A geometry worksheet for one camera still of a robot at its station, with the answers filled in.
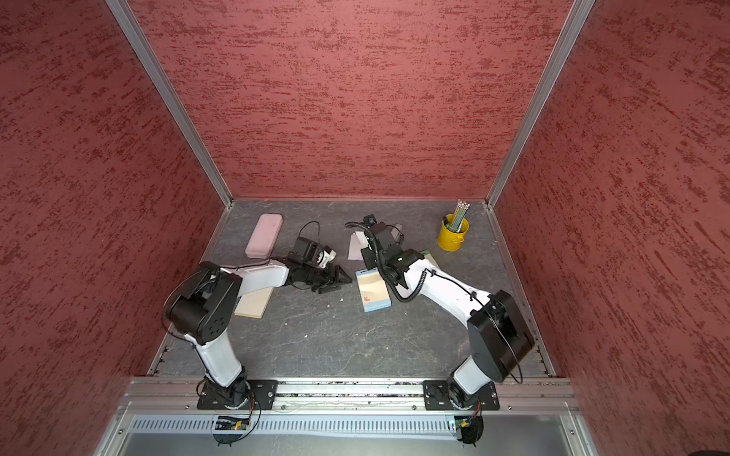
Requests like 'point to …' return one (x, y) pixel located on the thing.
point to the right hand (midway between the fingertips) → (371, 251)
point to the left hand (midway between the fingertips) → (343, 287)
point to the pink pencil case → (264, 235)
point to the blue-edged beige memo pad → (374, 293)
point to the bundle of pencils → (458, 218)
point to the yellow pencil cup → (451, 240)
